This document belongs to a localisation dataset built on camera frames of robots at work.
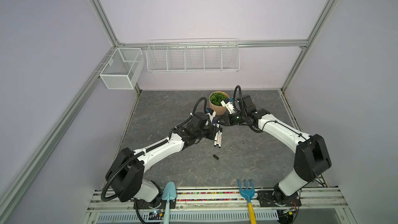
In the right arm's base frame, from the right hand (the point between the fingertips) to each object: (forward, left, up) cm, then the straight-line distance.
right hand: (217, 123), depth 83 cm
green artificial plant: (+23, -1, -4) cm, 23 cm away
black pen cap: (-13, 0, -16) cm, 20 cm away
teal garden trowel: (-31, +24, -14) cm, 42 cm away
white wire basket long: (+47, +15, +12) cm, 50 cm away
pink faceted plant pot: (+15, -2, -8) cm, 18 cm away
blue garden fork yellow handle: (-31, -15, -16) cm, 37 cm away
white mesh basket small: (+32, +59, +11) cm, 68 cm away
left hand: (-4, -1, -1) cm, 5 cm away
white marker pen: (-2, -3, -16) cm, 16 cm away
